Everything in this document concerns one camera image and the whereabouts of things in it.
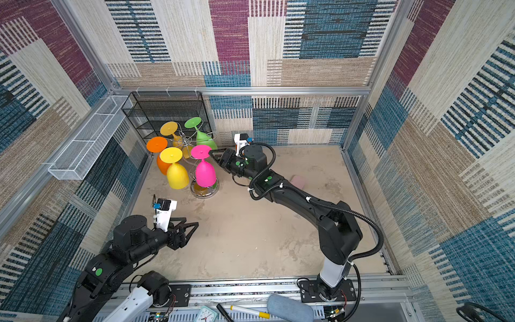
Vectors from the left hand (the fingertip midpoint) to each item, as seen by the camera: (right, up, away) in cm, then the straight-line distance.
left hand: (192, 222), depth 68 cm
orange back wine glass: (-16, +27, +9) cm, 33 cm away
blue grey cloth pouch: (+32, -29, +1) cm, 43 cm away
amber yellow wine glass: (-14, +34, +16) cm, 40 cm away
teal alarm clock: (+4, -31, +1) cm, 32 cm away
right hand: (+6, +22, +5) cm, 24 cm away
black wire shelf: (-25, +45, +41) cm, 66 cm away
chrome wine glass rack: (-6, +29, +13) cm, 33 cm away
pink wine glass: (0, +15, +15) cm, 21 cm away
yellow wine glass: (-9, +15, +10) cm, 20 cm away
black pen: (+11, -31, +1) cm, 33 cm away
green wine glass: (-3, +30, +21) cm, 37 cm away
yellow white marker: (+23, -32, +2) cm, 39 cm away
